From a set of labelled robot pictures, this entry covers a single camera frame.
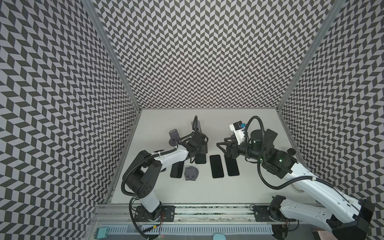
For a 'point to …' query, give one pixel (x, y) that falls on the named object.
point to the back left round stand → (174, 138)
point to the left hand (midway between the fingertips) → (202, 146)
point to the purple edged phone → (164, 169)
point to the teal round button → (219, 236)
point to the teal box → (101, 232)
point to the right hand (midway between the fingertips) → (220, 147)
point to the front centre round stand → (191, 173)
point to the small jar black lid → (291, 151)
